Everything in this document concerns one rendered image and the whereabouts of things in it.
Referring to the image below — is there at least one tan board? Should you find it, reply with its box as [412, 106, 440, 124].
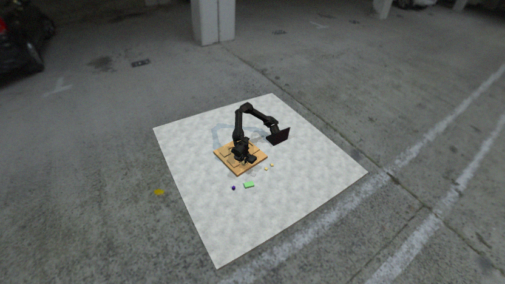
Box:
[213, 140, 268, 177]

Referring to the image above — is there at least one light green rectangular block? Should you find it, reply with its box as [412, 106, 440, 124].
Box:
[243, 181, 254, 188]

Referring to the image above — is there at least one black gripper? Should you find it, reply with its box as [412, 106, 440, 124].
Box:
[231, 146, 257, 164]

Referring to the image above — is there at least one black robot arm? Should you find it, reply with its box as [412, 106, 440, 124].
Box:
[232, 102, 281, 161]

